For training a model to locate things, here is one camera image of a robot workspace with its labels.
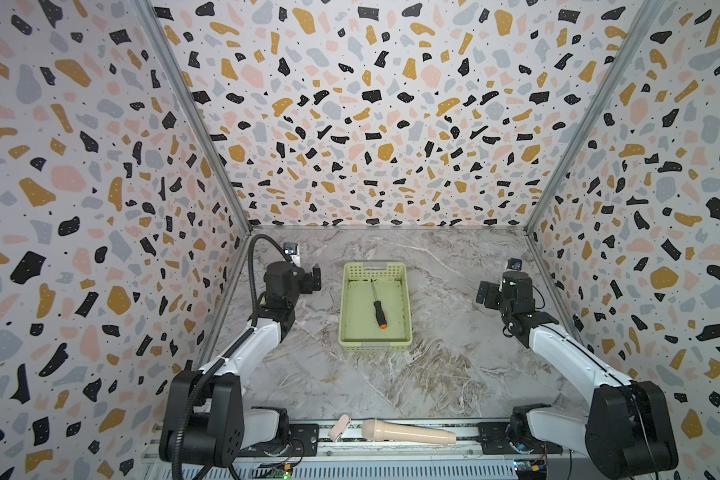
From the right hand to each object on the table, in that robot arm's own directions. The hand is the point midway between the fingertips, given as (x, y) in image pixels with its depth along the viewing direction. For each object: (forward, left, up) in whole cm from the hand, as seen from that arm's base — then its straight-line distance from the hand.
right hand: (496, 280), depth 88 cm
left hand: (+2, +57, +6) cm, 57 cm away
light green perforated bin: (-9, +40, -14) cm, 44 cm away
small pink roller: (-36, +44, -12) cm, 58 cm away
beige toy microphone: (-37, +32, -10) cm, 50 cm away
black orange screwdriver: (-4, +34, -13) cm, 37 cm away
